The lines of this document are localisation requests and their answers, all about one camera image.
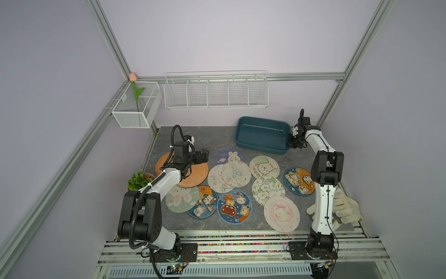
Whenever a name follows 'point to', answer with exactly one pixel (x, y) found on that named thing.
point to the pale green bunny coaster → (181, 200)
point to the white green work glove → (345, 210)
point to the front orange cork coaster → (196, 175)
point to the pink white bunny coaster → (281, 214)
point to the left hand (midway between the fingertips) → (202, 153)
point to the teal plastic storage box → (262, 135)
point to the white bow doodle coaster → (236, 174)
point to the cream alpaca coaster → (264, 165)
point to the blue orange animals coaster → (207, 203)
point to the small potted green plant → (137, 181)
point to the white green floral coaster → (267, 187)
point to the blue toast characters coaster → (234, 207)
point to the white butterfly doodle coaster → (215, 181)
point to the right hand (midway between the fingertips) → (287, 142)
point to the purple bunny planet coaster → (228, 156)
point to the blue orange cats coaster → (299, 181)
